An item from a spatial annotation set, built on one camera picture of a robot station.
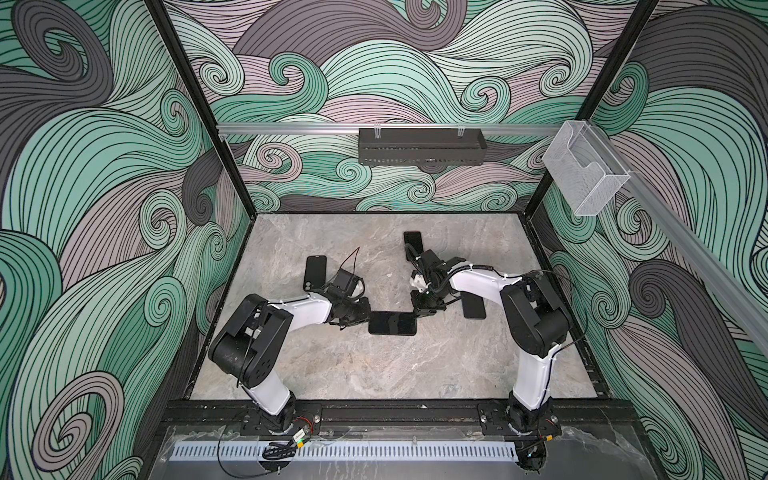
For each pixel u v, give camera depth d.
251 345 0.45
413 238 1.14
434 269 0.77
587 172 0.78
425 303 0.83
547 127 0.94
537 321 0.50
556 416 0.73
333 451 0.70
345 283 0.74
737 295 0.52
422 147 0.95
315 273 1.01
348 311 0.78
